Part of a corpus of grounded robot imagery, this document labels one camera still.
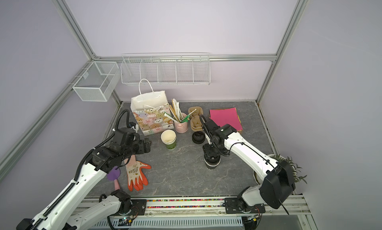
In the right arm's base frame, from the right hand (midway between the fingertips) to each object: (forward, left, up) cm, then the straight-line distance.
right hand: (211, 152), depth 79 cm
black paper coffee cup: (-5, 0, 0) cm, 5 cm away
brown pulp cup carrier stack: (+27, +9, -10) cm, 30 cm away
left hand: (+1, +35, +8) cm, 36 cm away
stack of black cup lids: (+15, +7, -10) cm, 19 cm away
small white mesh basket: (+44, +73, +13) cm, 87 cm away
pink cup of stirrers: (+25, +21, 0) cm, 33 cm away
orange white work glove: (-8, +43, -11) cm, 45 cm away
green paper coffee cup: (+12, +26, -5) cm, 29 cm away
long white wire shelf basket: (+53, +39, +17) cm, 68 cm away
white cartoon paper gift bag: (+20, +35, +13) cm, 42 cm away
